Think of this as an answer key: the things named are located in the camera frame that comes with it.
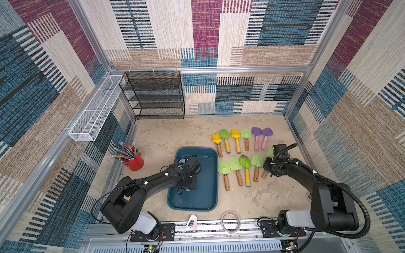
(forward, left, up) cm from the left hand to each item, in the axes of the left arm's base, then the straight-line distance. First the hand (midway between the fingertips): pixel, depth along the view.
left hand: (192, 185), depth 88 cm
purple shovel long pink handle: (+35, -42, +3) cm, 55 cm away
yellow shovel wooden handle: (+30, -15, +2) cm, 34 cm away
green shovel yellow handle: (+34, -21, +2) cm, 40 cm away
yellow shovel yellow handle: (+34, -29, +2) cm, 45 cm away
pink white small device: (-18, -1, 0) cm, 18 cm away
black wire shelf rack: (+56, +26, +19) cm, 64 cm away
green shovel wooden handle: (+9, -18, +1) cm, 21 cm away
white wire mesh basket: (+14, +44, +33) cm, 57 cm away
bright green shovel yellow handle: (+12, -32, +2) cm, 34 cm away
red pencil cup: (+11, +33, +4) cm, 35 cm away
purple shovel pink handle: (+35, -49, +2) cm, 60 cm away
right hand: (+8, -43, +2) cm, 44 cm away
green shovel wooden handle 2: (+5, -40, +2) cm, 41 cm away
